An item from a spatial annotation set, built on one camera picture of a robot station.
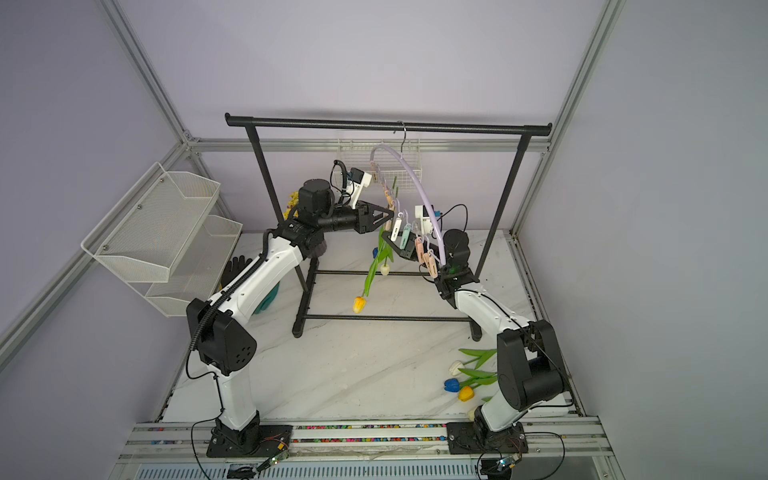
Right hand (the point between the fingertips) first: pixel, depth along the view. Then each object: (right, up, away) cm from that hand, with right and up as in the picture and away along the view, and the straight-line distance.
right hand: (384, 239), depth 76 cm
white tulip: (0, -8, +16) cm, 18 cm away
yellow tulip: (-6, -16, -1) cm, 17 cm away
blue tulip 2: (+19, -40, +4) cm, 44 cm away
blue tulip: (-3, -3, +19) cm, 19 cm away
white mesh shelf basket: (-60, +1, +3) cm, 60 cm away
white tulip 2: (+21, -36, +8) cm, 42 cm away
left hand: (+1, +6, -2) cm, 7 cm away
